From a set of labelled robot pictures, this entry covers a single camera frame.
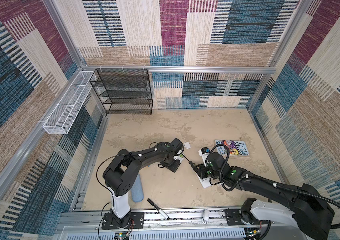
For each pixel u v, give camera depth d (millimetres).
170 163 779
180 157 936
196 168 810
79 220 744
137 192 794
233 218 729
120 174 496
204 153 758
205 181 846
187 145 999
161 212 754
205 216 715
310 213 409
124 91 1110
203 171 734
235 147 964
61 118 714
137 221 732
